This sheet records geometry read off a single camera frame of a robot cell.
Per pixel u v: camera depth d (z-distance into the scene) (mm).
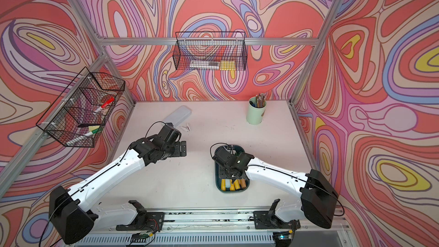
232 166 575
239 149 881
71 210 377
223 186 804
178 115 1113
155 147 539
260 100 984
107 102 762
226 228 727
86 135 698
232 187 803
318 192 412
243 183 786
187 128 1042
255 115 1030
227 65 910
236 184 816
